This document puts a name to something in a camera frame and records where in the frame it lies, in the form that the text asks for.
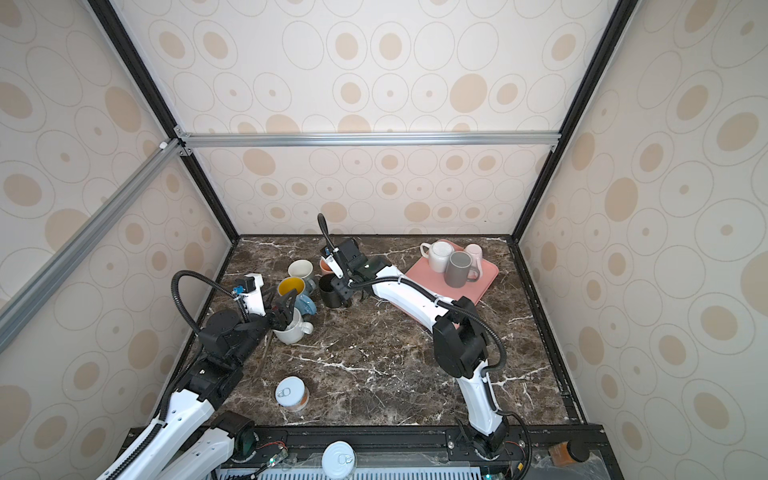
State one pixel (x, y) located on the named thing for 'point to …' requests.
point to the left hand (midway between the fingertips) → (292, 287)
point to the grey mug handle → (458, 270)
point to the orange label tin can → (291, 392)
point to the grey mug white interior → (301, 268)
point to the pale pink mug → (476, 252)
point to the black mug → (328, 294)
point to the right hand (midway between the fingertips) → (345, 278)
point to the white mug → (438, 254)
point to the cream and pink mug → (324, 268)
